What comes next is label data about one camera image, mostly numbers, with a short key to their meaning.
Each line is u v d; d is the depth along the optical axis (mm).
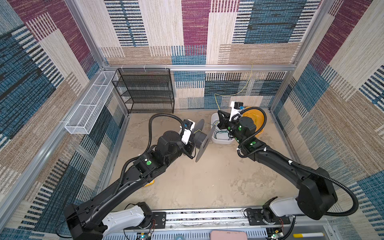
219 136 1045
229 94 959
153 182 849
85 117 929
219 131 1049
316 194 416
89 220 380
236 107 650
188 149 588
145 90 1101
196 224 729
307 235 697
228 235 675
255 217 729
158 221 734
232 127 672
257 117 1143
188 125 544
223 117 708
